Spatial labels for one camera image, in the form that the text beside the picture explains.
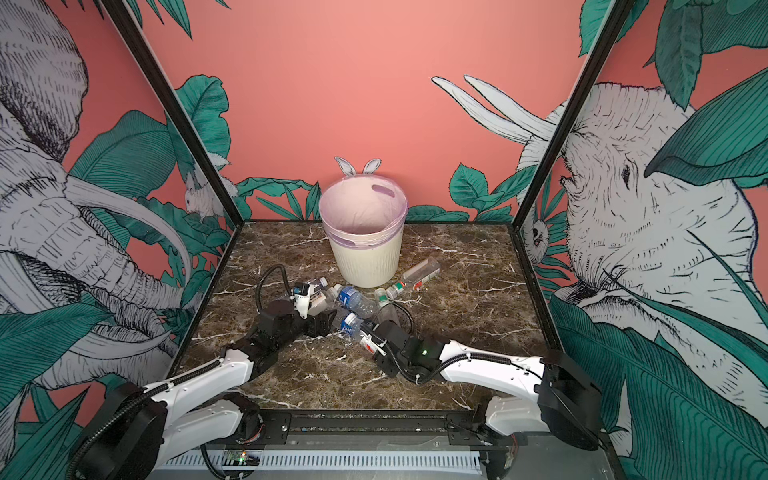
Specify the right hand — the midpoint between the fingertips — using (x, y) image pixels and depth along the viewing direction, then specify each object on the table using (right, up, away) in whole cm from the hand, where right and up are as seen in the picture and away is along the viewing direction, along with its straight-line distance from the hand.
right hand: (377, 348), depth 79 cm
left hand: (-16, +11, +6) cm, 20 cm away
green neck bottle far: (+11, +16, +20) cm, 28 cm away
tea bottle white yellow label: (-19, +11, +13) cm, 25 cm away
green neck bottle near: (+1, +11, +16) cm, 20 cm away
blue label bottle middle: (-8, +5, +5) cm, 11 cm away
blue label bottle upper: (-8, +10, +16) cm, 20 cm away
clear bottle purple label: (-20, +16, +19) cm, 31 cm away
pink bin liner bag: (-6, +41, +24) cm, 48 cm away
